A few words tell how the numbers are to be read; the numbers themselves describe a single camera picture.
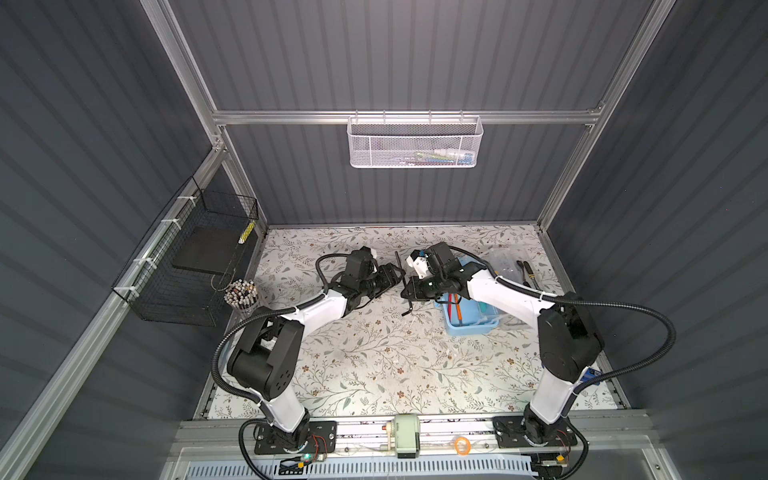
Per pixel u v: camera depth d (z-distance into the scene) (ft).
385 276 2.64
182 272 2.36
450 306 3.19
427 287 2.52
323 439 2.37
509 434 2.40
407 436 2.28
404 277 2.84
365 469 2.53
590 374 1.76
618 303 1.44
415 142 3.67
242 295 2.59
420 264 2.71
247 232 2.69
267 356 1.52
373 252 2.84
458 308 3.19
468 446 2.36
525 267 3.07
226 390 1.49
